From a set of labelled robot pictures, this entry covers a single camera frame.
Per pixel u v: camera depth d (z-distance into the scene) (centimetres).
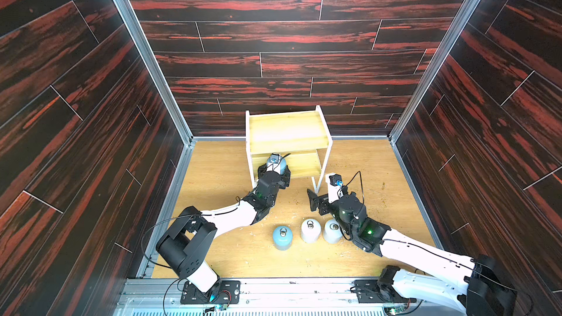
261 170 78
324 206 69
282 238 78
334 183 64
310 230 80
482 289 40
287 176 80
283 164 81
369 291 69
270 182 64
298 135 75
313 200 69
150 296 74
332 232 80
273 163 72
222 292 73
